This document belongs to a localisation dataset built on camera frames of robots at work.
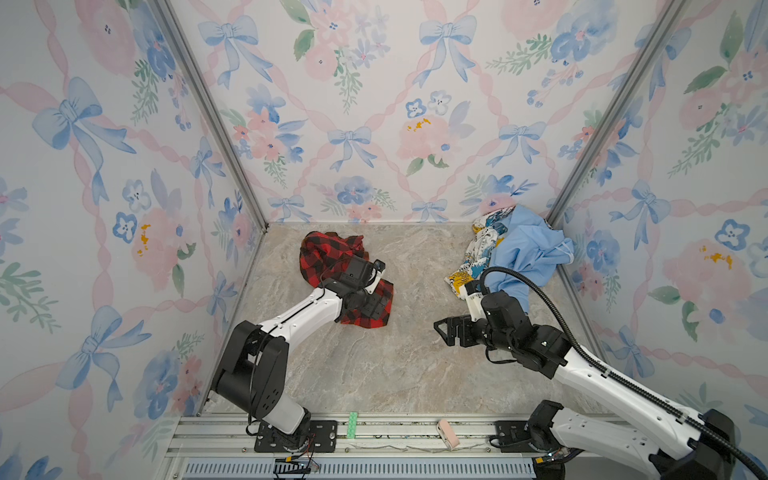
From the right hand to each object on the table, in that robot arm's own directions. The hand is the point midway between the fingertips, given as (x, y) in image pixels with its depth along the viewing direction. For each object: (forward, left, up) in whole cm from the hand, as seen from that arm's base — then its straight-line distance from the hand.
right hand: (446, 321), depth 76 cm
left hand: (+13, +21, -7) cm, 25 cm away
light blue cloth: (+29, -31, -4) cm, 43 cm away
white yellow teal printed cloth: (+37, -19, -6) cm, 42 cm away
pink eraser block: (-22, 0, -15) cm, 27 cm away
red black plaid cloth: (+28, +38, -7) cm, 47 cm away
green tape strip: (-21, +24, -15) cm, 35 cm away
